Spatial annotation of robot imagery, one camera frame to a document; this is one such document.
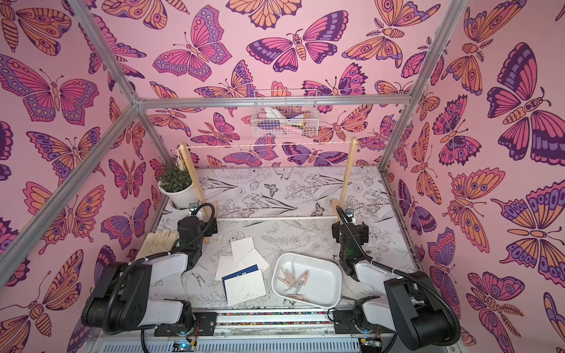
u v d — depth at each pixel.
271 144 1.13
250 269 0.85
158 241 0.94
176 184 0.94
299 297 0.76
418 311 0.42
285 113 0.87
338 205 1.04
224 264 0.89
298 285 0.81
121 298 0.43
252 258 0.89
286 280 0.81
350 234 0.68
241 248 0.93
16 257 0.51
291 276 0.83
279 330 0.73
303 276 0.83
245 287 0.82
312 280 0.84
